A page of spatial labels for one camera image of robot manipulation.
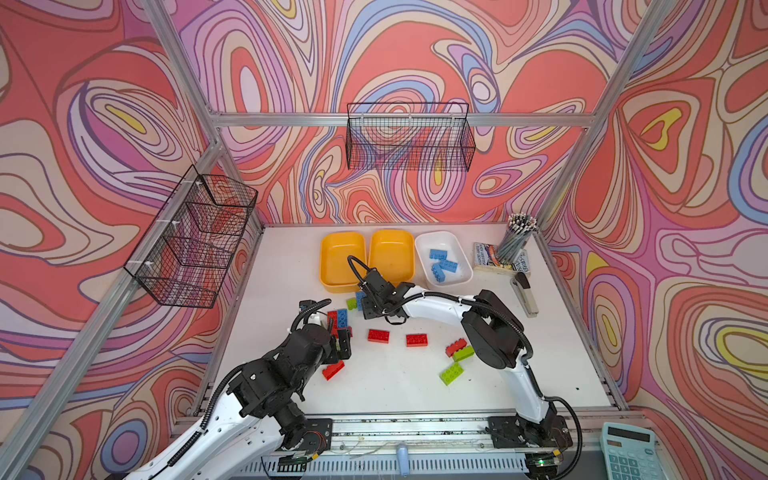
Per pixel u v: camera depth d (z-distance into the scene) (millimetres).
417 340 891
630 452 692
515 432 732
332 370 818
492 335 539
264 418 618
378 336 886
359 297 974
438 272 1025
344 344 644
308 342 516
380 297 734
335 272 1010
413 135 957
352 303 952
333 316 934
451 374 822
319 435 722
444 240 1089
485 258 1076
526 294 962
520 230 931
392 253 1085
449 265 1052
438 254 1083
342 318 916
